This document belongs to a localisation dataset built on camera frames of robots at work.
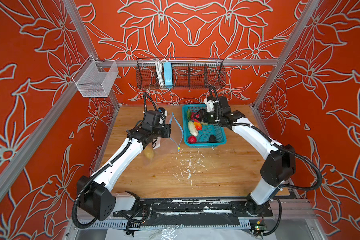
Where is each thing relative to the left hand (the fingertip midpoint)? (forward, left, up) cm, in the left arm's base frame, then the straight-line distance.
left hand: (169, 126), depth 78 cm
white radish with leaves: (+16, -13, -18) cm, 28 cm away
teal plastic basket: (+10, -22, -21) cm, 32 cm away
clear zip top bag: (-9, 0, -5) cm, 11 cm away
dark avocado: (+5, -26, -19) cm, 33 cm away
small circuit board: (-40, -45, -24) cm, 65 cm away
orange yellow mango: (+16, -18, -18) cm, 29 cm away
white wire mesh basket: (+31, +51, +7) cm, 60 cm away
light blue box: (+31, +3, +12) cm, 33 cm away
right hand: (+8, -13, +1) cm, 16 cm away
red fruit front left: (+4, -13, -18) cm, 23 cm away
